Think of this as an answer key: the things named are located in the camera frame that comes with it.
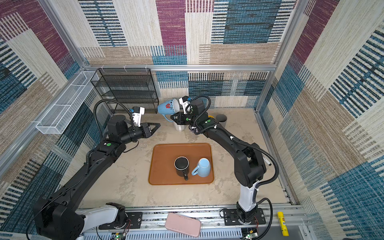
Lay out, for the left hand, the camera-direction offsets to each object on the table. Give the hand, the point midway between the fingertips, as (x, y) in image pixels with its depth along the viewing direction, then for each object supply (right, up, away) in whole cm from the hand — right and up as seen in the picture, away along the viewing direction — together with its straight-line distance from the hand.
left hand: (159, 123), depth 72 cm
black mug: (+10, -23, +12) cm, 27 cm away
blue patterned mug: (+5, +8, +5) cm, 11 cm away
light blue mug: (+22, -24, +9) cm, 34 cm away
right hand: (+4, +2, +9) cm, 10 cm away
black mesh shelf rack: (-27, +26, +36) cm, 52 cm away
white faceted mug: (+7, -3, +26) cm, 27 cm away
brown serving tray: (-3, -21, +22) cm, 31 cm away
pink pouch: (+11, -48, -1) cm, 49 cm away
